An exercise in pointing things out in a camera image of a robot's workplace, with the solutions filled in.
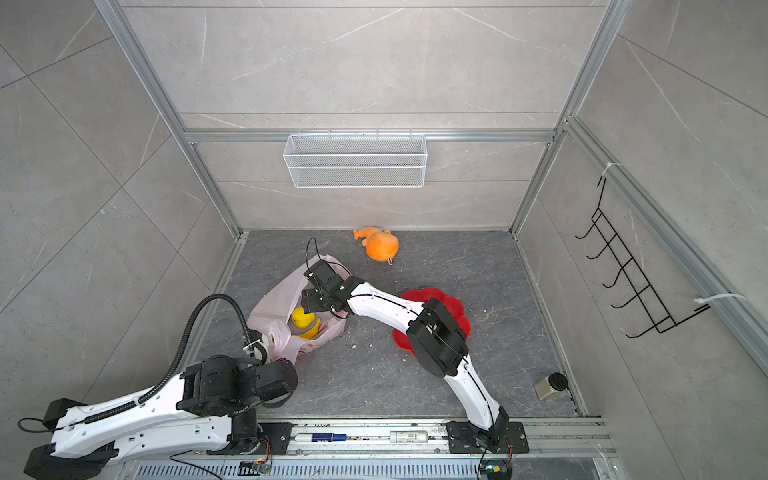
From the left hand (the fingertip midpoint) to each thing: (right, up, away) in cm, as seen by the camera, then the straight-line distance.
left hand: (296, 371), depth 70 cm
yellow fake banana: (-2, +3, +20) cm, 20 cm away
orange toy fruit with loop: (+19, +31, +35) cm, 50 cm away
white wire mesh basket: (+11, +61, +30) cm, 69 cm away
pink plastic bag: (-8, +13, +4) cm, 15 cm away
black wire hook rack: (+77, +15, -12) cm, 79 cm away
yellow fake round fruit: (-4, +8, +19) cm, 21 cm away
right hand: (-1, +14, +19) cm, 23 cm away
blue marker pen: (+7, -18, +3) cm, 19 cm away
